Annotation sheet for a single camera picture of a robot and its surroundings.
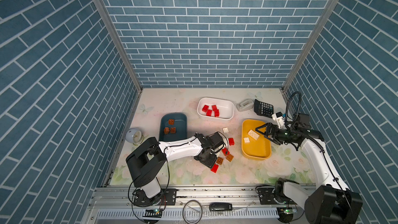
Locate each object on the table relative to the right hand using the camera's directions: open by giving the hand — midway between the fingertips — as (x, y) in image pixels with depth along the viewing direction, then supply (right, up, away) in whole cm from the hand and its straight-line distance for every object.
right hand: (260, 131), depth 78 cm
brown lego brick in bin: (-51, +2, +21) cm, 55 cm away
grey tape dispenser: (0, +12, +29) cm, 32 cm away
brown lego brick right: (-15, -16, +6) cm, 23 cm away
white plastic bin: (-20, +10, +30) cm, 37 cm away
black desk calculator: (+12, +10, +27) cm, 31 cm away
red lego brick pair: (-21, +8, +27) cm, 35 cm away
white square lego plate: (-16, -3, +18) cm, 24 cm away
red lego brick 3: (-13, -9, +13) cm, 20 cm away
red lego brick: (-28, +10, +29) cm, 42 cm away
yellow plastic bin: (+2, -11, +15) cm, 19 cm away
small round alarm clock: (-69, -5, +9) cm, 69 cm away
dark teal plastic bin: (-49, -1, +19) cm, 52 cm away
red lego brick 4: (-17, -14, +10) cm, 24 cm away
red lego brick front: (-23, -21, +3) cm, 31 cm away
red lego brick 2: (-26, +7, +24) cm, 36 cm away
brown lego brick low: (-20, -18, +7) cm, 28 cm away
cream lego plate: (-3, -8, +14) cm, 16 cm away
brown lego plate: (-53, -3, +18) cm, 56 cm away
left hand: (-26, -18, +5) cm, 32 cm away
